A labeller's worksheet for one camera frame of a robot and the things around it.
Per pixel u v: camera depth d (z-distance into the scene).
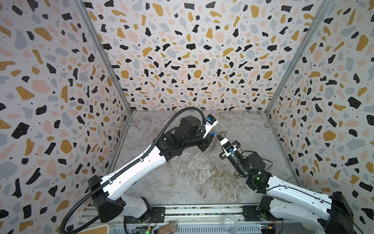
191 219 0.73
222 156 0.60
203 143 0.58
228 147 0.52
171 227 0.67
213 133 0.66
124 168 0.41
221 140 0.55
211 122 0.56
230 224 0.72
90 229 0.64
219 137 0.65
